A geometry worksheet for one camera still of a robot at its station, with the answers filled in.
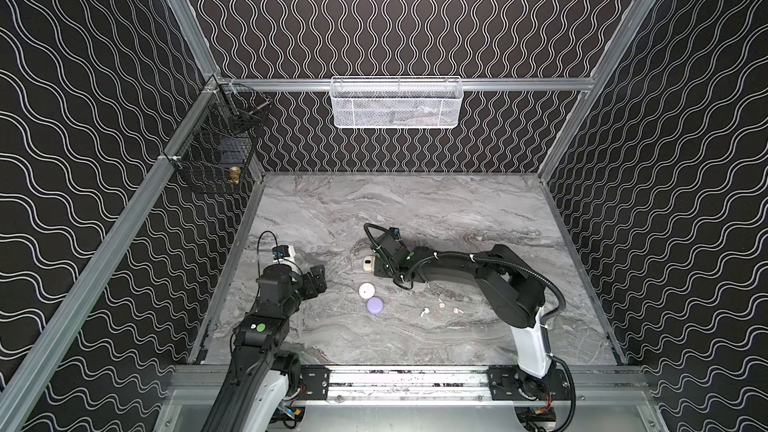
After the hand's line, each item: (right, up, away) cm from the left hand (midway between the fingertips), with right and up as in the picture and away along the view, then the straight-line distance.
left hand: (318, 271), depth 80 cm
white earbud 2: (+34, -11, +8) cm, 37 cm away
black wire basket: (-34, +34, +13) cm, 51 cm away
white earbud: (+29, -13, +6) cm, 32 cm away
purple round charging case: (+15, -12, +8) cm, 20 cm away
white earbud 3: (+38, -13, +6) cm, 41 cm away
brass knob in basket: (-24, +26, +3) cm, 35 cm away
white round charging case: (+12, -8, +9) cm, 17 cm away
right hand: (+17, -2, +16) cm, 23 cm away
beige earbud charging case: (+13, 0, +13) cm, 18 cm away
